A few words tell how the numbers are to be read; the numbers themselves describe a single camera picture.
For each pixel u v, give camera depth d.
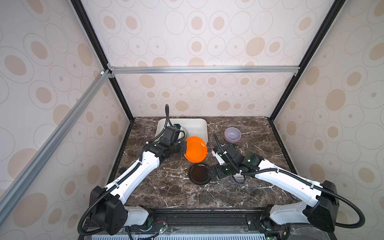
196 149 0.85
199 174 0.89
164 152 0.55
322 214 0.39
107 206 0.39
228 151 0.57
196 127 1.18
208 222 0.74
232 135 1.03
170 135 0.59
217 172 0.66
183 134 0.64
